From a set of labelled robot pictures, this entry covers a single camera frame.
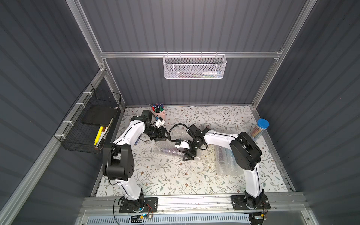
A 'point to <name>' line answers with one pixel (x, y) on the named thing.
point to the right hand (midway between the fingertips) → (186, 153)
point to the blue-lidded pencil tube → (262, 124)
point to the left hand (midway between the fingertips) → (169, 139)
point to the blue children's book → (135, 143)
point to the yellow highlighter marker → (98, 135)
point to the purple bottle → (171, 151)
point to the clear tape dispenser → (207, 125)
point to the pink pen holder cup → (162, 114)
